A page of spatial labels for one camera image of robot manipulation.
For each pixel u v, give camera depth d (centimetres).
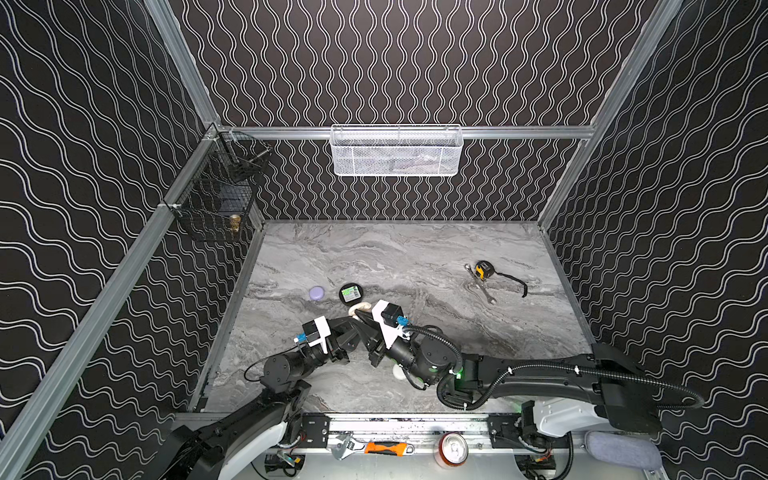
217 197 93
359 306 63
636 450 70
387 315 51
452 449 63
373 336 56
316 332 56
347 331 63
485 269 103
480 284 103
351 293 98
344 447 72
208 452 44
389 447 72
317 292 100
